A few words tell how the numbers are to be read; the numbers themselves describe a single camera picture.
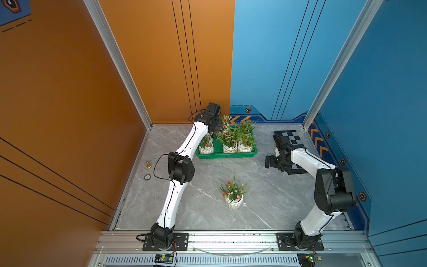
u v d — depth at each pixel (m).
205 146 0.99
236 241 0.75
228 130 0.97
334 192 0.47
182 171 0.63
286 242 0.72
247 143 0.94
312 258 0.70
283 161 0.78
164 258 0.72
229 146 0.97
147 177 0.94
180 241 0.73
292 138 1.09
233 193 0.73
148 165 0.99
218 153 1.00
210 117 0.75
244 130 1.00
